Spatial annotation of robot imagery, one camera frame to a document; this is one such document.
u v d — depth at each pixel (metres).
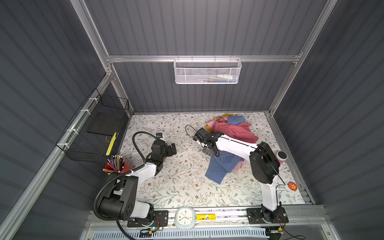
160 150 0.72
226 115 1.19
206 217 0.72
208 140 0.69
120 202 0.43
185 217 0.71
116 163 0.79
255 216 0.72
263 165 0.53
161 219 0.72
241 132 0.89
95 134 0.73
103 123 0.77
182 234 0.77
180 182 0.86
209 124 1.08
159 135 0.81
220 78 0.91
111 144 0.69
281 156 0.89
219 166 0.91
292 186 0.83
